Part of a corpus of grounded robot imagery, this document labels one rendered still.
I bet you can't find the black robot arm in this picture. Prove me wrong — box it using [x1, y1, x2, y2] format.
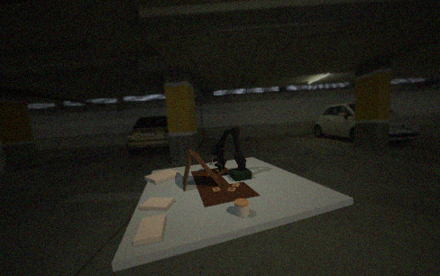
[211, 127, 247, 171]

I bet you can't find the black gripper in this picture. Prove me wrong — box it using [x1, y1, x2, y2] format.
[215, 156, 226, 172]

